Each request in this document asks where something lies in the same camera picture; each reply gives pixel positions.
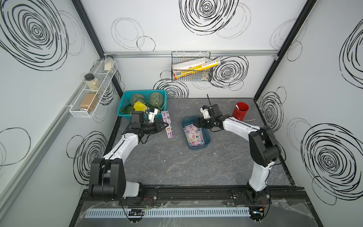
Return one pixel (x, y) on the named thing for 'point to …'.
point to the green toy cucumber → (127, 110)
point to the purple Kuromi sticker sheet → (166, 118)
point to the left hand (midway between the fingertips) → (167, 125)
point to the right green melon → (156, 100)
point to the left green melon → (137, 97)
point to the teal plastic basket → (125, 98)
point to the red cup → (240, 110)
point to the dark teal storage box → (206, 132)
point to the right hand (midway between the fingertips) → (197, 123)
